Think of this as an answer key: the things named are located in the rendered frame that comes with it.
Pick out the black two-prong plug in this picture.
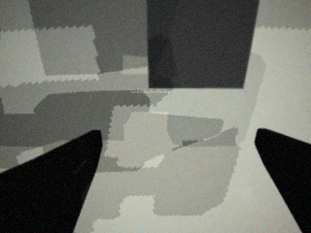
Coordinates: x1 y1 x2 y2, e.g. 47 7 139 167
147 0 259 89

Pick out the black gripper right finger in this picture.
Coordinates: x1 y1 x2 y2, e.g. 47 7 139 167
255 128 311 233

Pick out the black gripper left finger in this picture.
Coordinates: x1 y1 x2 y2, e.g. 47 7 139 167
0 130 103 233

